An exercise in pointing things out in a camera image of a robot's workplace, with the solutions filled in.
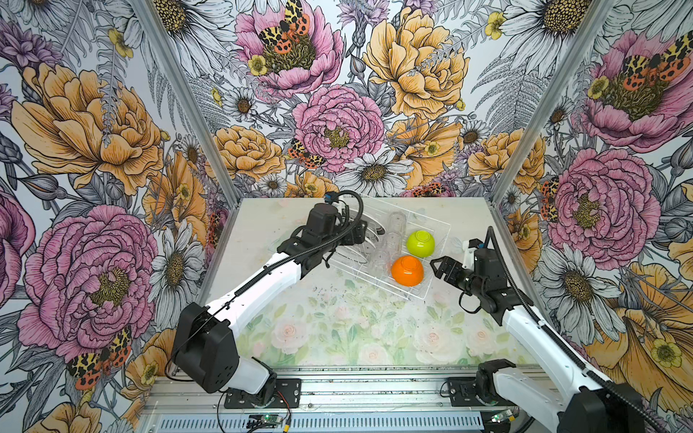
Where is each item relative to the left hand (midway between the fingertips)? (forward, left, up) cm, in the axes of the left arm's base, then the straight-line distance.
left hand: (356, 232), depth 81 cm
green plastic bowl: (+8, -24, -17) cm, 30 cm away
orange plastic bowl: (-3, -18, -17) cm, 25 cm away
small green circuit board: (-43, +25, -24) cm, 55 cm away
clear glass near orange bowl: (-2, -8, -14) cm, 16 cm away
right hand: (-9, -26, -10) cm, 29 cm away
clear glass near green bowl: (+15, -16, -14) cm, 26 cm away
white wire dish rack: (+5, -16, -18) cm, 25 cm away
